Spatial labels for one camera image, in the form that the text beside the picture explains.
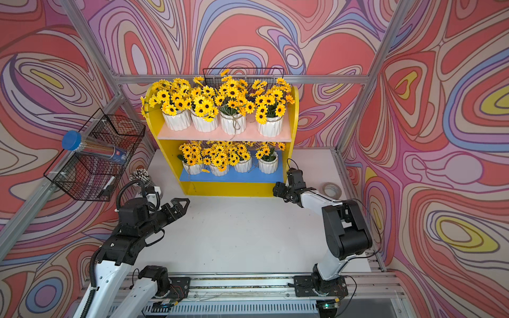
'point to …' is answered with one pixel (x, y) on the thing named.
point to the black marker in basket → (107, 190)
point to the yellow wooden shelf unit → (230, 142)
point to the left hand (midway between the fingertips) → (185, 204)
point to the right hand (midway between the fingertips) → (280, 194)
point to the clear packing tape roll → (332, 190)
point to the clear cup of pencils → (142, 175)
